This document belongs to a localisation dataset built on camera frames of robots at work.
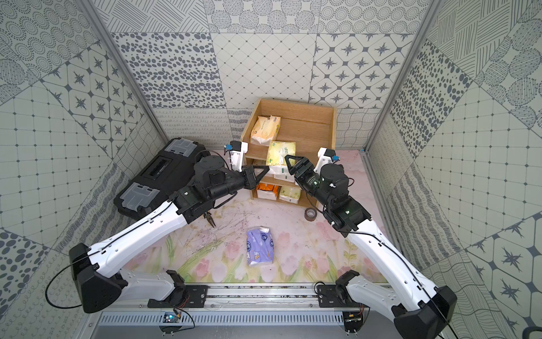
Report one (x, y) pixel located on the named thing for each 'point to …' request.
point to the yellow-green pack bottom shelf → (290, 193)
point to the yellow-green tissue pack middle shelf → (285, 176)
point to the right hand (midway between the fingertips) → (287, 164)
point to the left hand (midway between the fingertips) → (268, 163)
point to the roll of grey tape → (310, 214)
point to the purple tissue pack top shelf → (260, 246)
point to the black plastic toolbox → (169, 174)
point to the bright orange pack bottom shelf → (267, 191)
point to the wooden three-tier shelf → (310, 126)
